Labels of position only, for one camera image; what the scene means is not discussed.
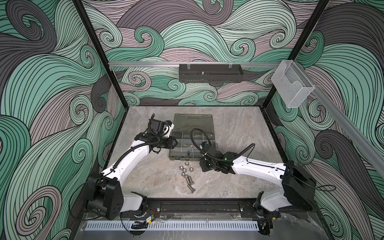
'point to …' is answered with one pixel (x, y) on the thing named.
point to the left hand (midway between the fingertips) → (175, 141)
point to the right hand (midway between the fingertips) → (201, 164)
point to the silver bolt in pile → (189, 179)
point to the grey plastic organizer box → (190, 130)
